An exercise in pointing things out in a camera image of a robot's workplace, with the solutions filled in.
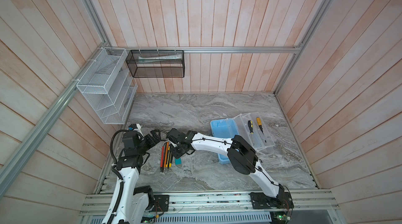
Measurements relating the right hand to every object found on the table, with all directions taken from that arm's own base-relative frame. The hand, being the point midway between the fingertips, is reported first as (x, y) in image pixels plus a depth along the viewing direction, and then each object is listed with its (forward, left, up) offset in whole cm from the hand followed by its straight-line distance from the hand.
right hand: (175, 153), depth 90 cm
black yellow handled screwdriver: (+13, -43, +11) cm, 47 cm away
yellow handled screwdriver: (+15, -49, +11) cm, 53 cm away
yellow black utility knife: (-4, +2, +1) cm, 5 cm away
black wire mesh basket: (+41, +12, +33) cm, 54 cm away
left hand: (+3, +10, +13) cm, 17 cm away
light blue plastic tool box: (+18, -38, +2) cm, 42 cm away
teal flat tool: (-5, -3, +1) cm, 6 cm away
